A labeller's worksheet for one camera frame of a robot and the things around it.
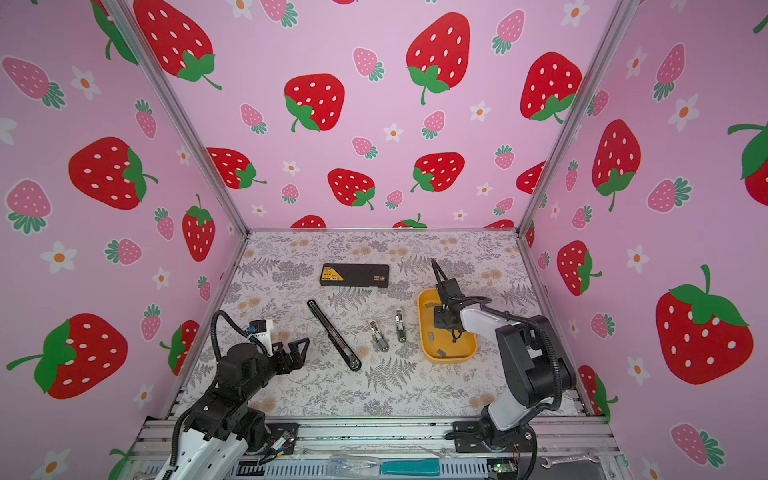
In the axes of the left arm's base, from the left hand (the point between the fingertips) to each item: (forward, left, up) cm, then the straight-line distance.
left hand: (296, 341), depth 79 cm
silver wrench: (-24, -75, -11) cm, 79 cm away
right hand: (+14, -43, -11) cm, 46 cm away
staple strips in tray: (+2, -41, -11) cm, 42 cm away
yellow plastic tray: (+4, -40, -11) cm, 42 cm away
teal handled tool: (-27, -34, -11) cm, 45 cm away
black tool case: (+29, -12, -8) cm, 32 cm away
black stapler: (-1, -14, -10) cm, 17 cm away
